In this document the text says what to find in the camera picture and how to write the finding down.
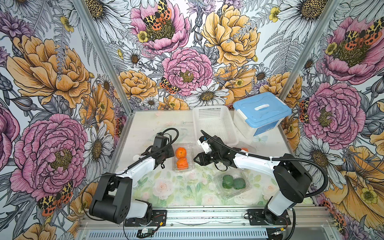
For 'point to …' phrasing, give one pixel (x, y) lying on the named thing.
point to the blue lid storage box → (257, 114)
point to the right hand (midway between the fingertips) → (197, 162)
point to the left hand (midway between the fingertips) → (169, 154)
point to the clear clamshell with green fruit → (228, 194)
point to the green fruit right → (239, 183)
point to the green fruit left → (227, 181)
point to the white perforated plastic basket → (216, 121)
